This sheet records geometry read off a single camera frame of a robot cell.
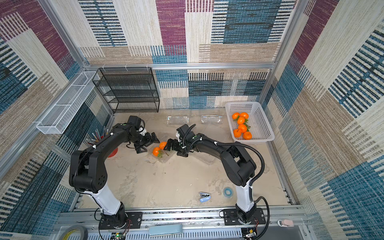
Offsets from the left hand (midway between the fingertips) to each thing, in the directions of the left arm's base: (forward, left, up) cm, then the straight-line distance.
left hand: (155, 144), depth 91 cm
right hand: (-5, -10, -1) cm, 12 cm away
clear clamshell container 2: (-5, -30, -8) cm, 32 cm away
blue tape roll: (-25, -41, -9) cm, 49 cm away
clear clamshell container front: (-3, -5, -7) cm, 9 cm away
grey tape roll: (-42, +27, -9) cm, 51 cm away
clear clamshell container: (+17, -13, +2) cm, 22 cm away
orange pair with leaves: (+25, -53, -2) cm, 59 cm away
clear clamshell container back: (+25, -36, -6) cm, 45 cm away
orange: (+9, -58, -4) cm, 59 cm away
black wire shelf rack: (+42, +24, +9) cm, 49 cm away
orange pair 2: (-2, 0, -3) cm, 4 cm away
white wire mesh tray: (0, +40, +25) cm, 48 cm away
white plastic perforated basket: (+15, -69, -6) cm, 71 cm away
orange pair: (+14, -56, -3) cm, 58 cm away
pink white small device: (-40, -64, -5) cm, 76 cm away
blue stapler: (-27, -28, -8) cm, 40 cm away
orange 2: (+11, -52, -4) cm, 53 cm away
